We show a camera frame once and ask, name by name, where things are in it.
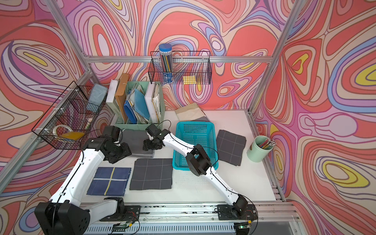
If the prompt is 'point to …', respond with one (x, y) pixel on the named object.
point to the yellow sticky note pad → (190, 80)
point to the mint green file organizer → (112, 108)
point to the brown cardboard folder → (120, 95)
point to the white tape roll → (55, 128)
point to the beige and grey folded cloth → (192, 112)
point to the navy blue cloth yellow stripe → (109, 181)
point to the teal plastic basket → (202, 133)
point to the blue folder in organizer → (140, 106)
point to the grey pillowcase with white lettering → (134, 138)
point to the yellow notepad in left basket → (73, 135)
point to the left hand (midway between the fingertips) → (128, 153)
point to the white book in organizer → (111, 91)
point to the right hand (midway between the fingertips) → (149, 150)
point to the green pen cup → (259, 149)
